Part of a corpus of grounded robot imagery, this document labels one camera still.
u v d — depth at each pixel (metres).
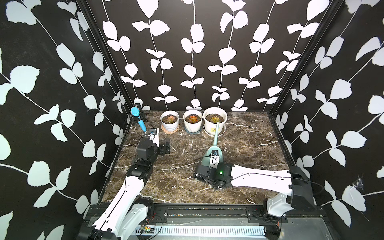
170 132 1.07
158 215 0.73
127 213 0.48
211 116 1.05
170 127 1.03
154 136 0.68
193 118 1.04
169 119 1.04
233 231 0.70
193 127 1.03
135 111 0.91
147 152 0.57
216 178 0.52
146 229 0.70
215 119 1.01
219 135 1.05
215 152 0.67
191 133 1.07
